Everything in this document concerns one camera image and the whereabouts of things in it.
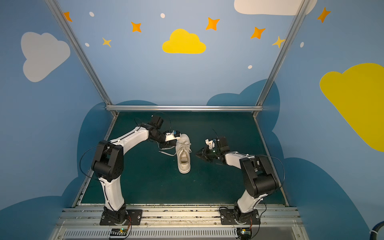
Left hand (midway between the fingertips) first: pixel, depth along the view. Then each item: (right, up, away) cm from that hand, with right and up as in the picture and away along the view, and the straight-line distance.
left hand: (173, 141), depth 95 cm
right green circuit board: (+39, -44, -21) cm, 62 cm away
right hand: (+15, -7, -5) cm, 17 cm away
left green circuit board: (-25, -43, -21) cm, 54 cm away
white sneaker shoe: (+7, -7, -4) cm, 10 cm away
